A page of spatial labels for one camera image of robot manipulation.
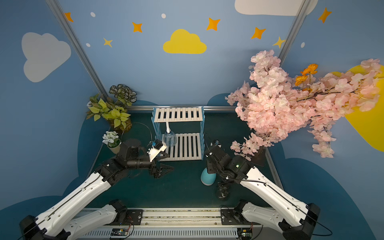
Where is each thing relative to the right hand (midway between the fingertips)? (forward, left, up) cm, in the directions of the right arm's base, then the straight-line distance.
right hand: (213, 160), depth 74 cm
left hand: (-3, +21, +6) cm, 22 cm away
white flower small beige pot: (+13, +62, -6) cm, 63 cm away
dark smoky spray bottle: (-11, -6, -9) cm, 16 cm away
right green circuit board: (-28, -17, -21) cm, 38 cm away
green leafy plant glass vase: (+36, +67, -1) cm, 76 cm away
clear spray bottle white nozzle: (+25, +28, -17) cm, 41 cm away
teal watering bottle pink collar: (-5, +2, -11) cm, 13 cm away
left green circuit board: (-31, +44, -20) cm, 58 cm away
